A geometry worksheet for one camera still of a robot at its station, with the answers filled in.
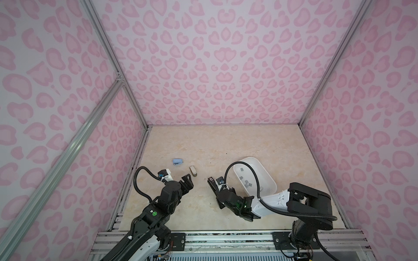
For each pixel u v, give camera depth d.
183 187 0.69
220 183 0.75
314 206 0.46
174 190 0.59
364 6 0.69
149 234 0.52
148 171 0.63
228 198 0.64
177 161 1.00
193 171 0.94
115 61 0.85
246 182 0.92
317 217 0.44
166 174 0.70
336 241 0.74
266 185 0.90
